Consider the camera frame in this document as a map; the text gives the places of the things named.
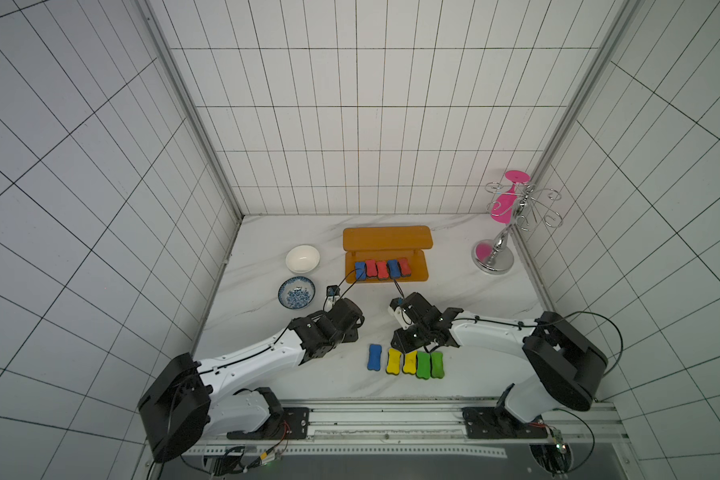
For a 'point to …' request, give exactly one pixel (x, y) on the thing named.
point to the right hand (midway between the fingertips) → (385, 347)
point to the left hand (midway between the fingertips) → (342, 329)
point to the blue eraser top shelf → (374, 361)
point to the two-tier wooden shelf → (386, 243)
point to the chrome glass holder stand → (493, 256)
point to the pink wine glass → (503, 206)
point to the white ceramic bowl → (302, 259)
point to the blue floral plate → (296, 292)
